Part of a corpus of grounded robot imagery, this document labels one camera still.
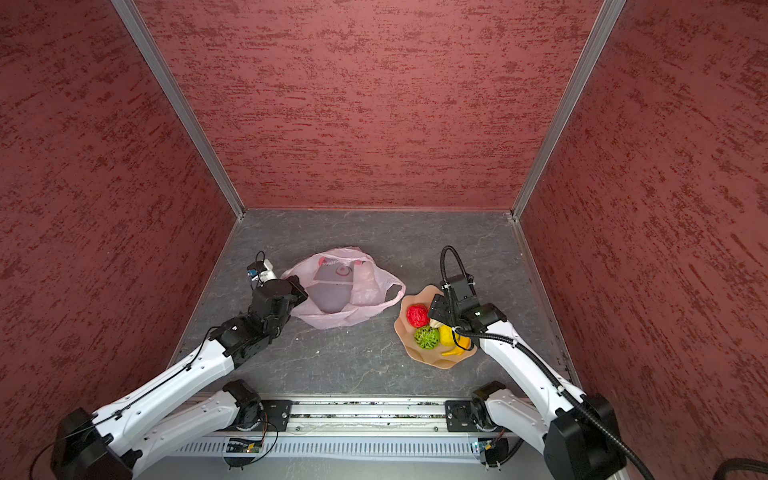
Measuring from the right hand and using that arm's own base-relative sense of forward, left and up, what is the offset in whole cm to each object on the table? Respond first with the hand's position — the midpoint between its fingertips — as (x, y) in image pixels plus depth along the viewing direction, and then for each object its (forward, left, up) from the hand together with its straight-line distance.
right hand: (439, 316), depth 83 cm
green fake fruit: (-5, +4, -2) cm, 7 cm away
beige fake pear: (-2, +2, +1) cm, 3 cm away
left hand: (+7, +38, +10) cm, 40 cm away
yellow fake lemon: (-4, -2, -3) cm, 6 cm away
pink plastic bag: (+16, +31, -8) cm, 36 cm away
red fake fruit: (+1, +6, -1) cm, 6 cm away
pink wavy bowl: (-1, +9, -6) cm, 11 cm away
